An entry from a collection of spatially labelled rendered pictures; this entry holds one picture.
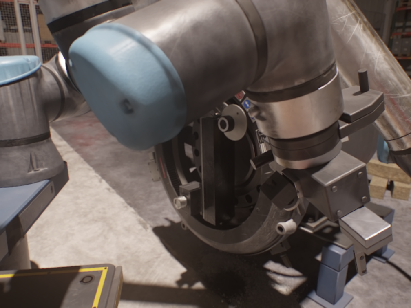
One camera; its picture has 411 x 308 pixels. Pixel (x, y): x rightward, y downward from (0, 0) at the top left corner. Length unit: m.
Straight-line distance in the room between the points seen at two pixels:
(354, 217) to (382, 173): 2.30
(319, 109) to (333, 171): 0.07
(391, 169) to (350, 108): 2.27
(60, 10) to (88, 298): 0.78
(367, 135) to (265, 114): 1.23
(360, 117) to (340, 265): 1.02
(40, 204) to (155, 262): 0.94
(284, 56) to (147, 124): 0.13
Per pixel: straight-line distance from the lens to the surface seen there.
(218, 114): 0.97
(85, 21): 0.33
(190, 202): 1.10
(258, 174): 1.10
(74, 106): 0.89
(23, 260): 1.47
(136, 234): 1.82
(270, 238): 1.01
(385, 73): 0.57
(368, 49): 0.57
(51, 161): 0.80
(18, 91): 0.76
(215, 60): 0.21
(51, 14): 0.34
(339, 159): 0.34
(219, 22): 0.22
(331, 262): 1.34
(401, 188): 2.55
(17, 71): 0.76
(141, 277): 1.51
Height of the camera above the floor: 0.93
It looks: 17 degrees down
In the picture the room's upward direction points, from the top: straight up
